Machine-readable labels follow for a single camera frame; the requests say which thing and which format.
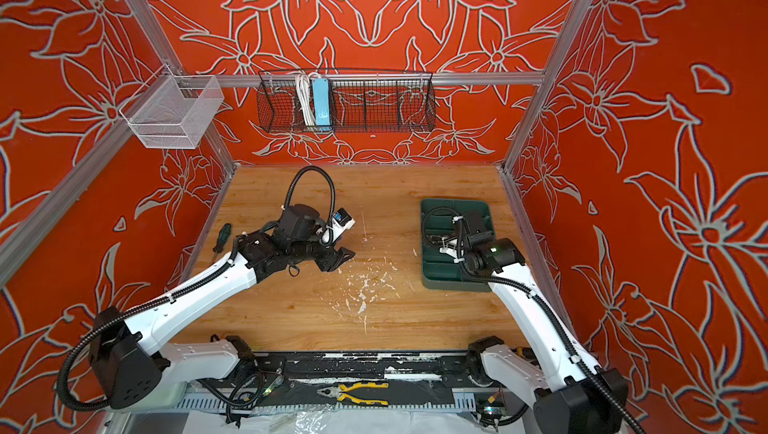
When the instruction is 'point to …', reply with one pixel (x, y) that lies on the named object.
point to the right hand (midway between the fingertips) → (480, 242)
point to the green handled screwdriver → (222, 237)
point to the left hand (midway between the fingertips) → (346, 241)
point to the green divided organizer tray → (440, 243)
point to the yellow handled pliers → (341, 389)
